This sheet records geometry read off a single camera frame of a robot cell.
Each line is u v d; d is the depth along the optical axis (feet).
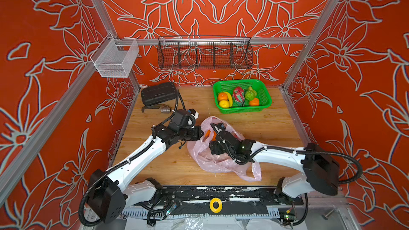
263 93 3.46
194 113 2.37
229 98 3.55
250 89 3.61
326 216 2.20
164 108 3.47
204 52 3.20
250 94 3.30
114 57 3.05
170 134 1.78
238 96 3.43
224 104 3.30
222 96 3.52
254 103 3.46
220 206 2.28
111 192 1.24
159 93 3.55
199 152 2.43
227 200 2.39
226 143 2.00
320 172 1.40
